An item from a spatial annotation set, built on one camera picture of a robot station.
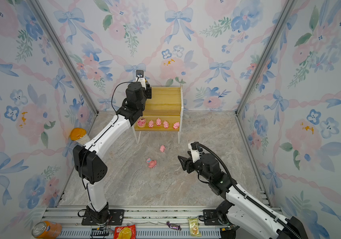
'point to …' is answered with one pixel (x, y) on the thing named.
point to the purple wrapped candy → (173, 226)
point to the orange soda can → (47, 230)
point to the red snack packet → (128, 232)
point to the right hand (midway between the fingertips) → (184, 154)
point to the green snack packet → (194, 227)
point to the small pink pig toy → (162, 148)
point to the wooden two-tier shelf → (163, 112)
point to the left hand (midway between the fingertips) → (144, 80)
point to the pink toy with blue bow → (152, 163)
